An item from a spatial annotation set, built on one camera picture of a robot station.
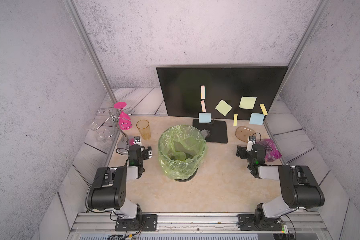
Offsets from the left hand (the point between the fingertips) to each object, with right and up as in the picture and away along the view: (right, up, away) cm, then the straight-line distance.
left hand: (143, 146), depth 95 cm
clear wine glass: (-24, +3, -2) cm, 24 cm away
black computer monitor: (+63, +42, +36) cm, 83 cm away
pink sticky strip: (+37, +24, -8) cm, 45 cm away
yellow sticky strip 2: (+70, +22, -12) cm, 74 cm away
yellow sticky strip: (+57, +16, -4) cm, 59 cm away
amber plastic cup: (0, +12, +1) cm, 12 cm away
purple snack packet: (+81, -4, 0) cm, 81 cm away
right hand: (+65, +1, -1) cm, 65 cm away
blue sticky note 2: (+69, +17, -6) cm, 71 cm away
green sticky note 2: (+60, +25, -13) cm, 67 cm away
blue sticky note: (+39, +18, 0) cm, 43 cm away
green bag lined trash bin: (+25, -1, -9) cm, 26 cm away
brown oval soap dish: (+69, +8, +15) cm, 71 cm away
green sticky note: (+48, +23, -11) cm, 54 cm away
